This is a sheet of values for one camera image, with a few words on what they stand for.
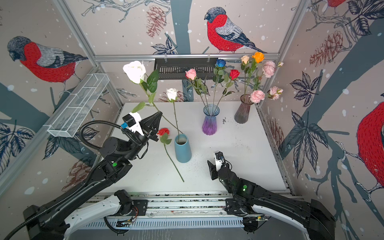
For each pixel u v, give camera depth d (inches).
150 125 20.4
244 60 34.5
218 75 32.9
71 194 16.6
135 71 14.9
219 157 26.5
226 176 23.2
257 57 33.8
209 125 41.7
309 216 17.8
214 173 27.6
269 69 32.9
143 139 20.5
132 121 18.0
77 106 30.6
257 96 31.8
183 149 29.5
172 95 25.7
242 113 41.9
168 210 28.9
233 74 30.5
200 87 33.8
